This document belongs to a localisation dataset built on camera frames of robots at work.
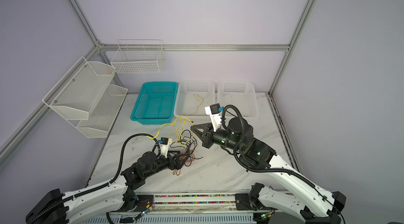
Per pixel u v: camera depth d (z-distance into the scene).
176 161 0.68
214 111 0.51
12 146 0.51
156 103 1.15
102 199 0.51
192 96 1.16
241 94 1.19
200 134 0.57
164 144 0.70
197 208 0.73
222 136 0.51
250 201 0.66
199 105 1.12
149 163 0.59
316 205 0.39
